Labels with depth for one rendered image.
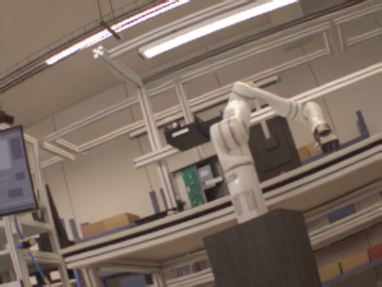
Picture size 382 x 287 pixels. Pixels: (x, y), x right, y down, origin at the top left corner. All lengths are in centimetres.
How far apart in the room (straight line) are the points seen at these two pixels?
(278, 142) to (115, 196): 329
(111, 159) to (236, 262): 550
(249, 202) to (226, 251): 16
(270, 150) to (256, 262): 250
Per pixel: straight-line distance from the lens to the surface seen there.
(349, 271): 552
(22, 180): 311
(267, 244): 146
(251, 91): 202
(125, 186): 675
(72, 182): 714
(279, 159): 391
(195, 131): 250
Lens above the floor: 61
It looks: 19 degrees up
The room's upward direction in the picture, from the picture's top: 16 degrees counter-clockwise
